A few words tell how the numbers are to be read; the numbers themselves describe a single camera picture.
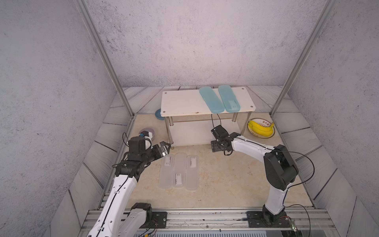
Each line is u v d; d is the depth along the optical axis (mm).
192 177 869
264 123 1140
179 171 906
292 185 511
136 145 557
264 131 1046
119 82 1020
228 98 806
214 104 815
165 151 681
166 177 867
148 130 1056
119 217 414
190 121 1173
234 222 728
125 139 570
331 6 696
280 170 485
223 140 693
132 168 514
